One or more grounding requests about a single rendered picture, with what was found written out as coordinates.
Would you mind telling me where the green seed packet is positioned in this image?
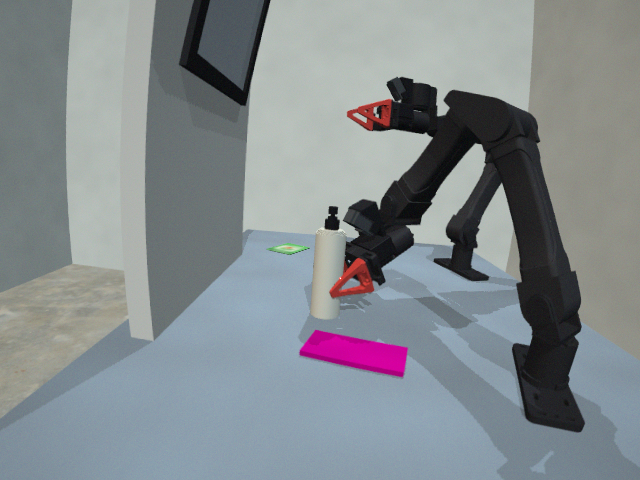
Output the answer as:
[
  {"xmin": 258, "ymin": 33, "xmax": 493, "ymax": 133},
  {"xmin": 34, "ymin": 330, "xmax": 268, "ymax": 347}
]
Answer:
[{"xmin": 267, "ymin": 243, "xmax": 310, "ymax": 255}]

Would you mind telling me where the magenta flat rectangular slab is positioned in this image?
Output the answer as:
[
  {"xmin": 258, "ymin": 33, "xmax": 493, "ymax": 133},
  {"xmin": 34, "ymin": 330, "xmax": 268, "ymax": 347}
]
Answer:
[{"xmin": 299, "ymin": 330, "xmax": 408, "ymax": 377}]

